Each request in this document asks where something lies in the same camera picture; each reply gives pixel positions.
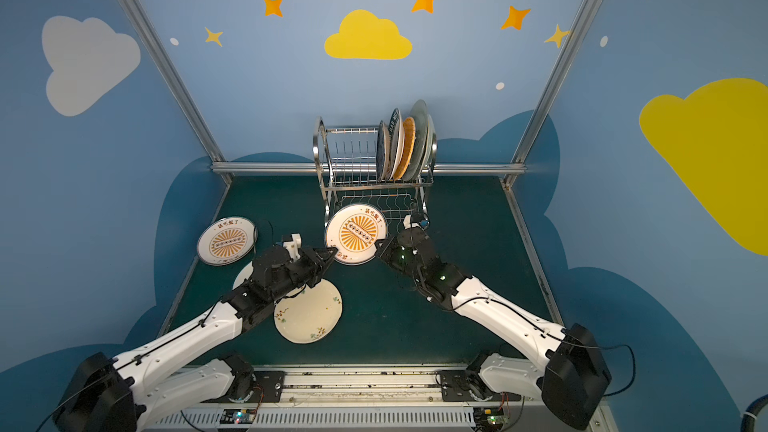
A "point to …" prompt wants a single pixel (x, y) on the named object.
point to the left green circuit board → (237, 416)
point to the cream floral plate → (311, 315)
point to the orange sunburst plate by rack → (226, 241)
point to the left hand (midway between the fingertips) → (343, 251)
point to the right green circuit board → (488, 418)
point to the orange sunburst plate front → (353, 229)
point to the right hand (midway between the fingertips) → (375, 238)
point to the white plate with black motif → (245, 274)
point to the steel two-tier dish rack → (346, 164)
